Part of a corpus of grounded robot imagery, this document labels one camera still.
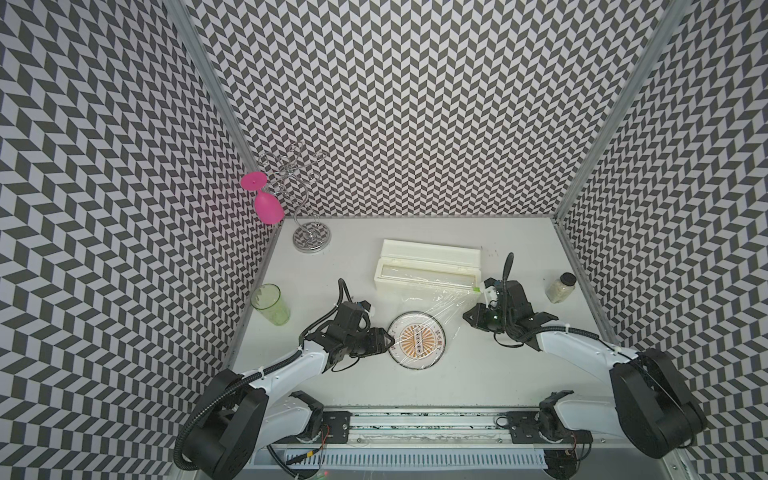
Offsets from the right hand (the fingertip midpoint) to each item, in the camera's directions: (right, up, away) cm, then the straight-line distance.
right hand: (463, 320), depth 87 cm
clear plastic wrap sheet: (-5, +3, 0) cm, 6 cm away
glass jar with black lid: (+30, +9, +3) cm, 31 cm away
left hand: (-23, -6, -3) cm, 24 cm away
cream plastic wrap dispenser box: (-16, +14, +18) cm, 28 cm away
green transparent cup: (-63, +4, +11) cm, 64 cm away
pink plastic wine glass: (-61, +34, +6) cm, 70 cm away
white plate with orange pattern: (-13, -6, 0) cm, 14 cm away
